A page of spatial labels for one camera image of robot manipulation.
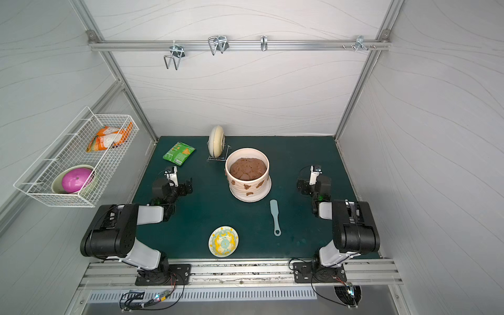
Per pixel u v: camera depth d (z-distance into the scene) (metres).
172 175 0.82
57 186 0.58
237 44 0.78
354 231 0.45
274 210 0.90
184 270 0.75
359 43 0.77
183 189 0.85
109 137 0.71
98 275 0.75
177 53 0.79
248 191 0.86
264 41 0.72
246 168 0.93
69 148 0.66
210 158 1.08
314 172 0.84
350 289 0.72
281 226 0.86
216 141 0.96
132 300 0.69
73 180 0.57
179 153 1.10
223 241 0.81
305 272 0.73
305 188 0.87
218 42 0.76
